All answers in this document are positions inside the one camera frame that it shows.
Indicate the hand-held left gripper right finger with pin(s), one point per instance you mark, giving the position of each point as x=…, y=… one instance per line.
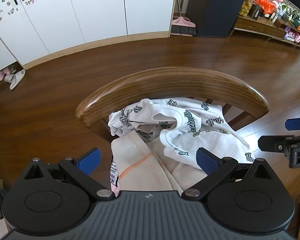
x=206, y=160

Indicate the jar of yellow balls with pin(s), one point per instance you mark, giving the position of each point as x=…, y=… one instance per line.
x=246, y=6

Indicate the potted plants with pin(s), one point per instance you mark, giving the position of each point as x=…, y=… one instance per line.
x=288, y=11

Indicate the beige pants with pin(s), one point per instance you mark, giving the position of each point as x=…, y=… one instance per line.
x=137, y=152

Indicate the white printed shirt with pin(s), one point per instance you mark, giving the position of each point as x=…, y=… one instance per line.
x=210, y=140

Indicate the wooden low sideboard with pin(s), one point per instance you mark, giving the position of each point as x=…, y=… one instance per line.
x=260, y=26

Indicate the beige slipper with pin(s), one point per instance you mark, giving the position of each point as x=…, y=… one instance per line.
x=15, y=78

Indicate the white cabinet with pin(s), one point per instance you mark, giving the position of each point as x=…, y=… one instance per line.
x=77, y=12

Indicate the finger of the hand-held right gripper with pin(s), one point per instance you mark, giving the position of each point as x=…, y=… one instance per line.
x=272, y=143
x=297, y=123

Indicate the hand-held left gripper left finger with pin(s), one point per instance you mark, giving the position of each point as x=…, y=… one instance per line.
x=88, y=161

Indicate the wooden chair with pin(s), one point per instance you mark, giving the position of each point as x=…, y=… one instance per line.
x=165, y=82

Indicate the dark blue refrigerator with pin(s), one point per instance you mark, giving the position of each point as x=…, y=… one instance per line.
x=215, y=7

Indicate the pink broom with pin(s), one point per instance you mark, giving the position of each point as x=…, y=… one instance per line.
x=182, y=23

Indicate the pink shoes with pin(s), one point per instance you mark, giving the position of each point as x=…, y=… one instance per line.
x=3, y=73

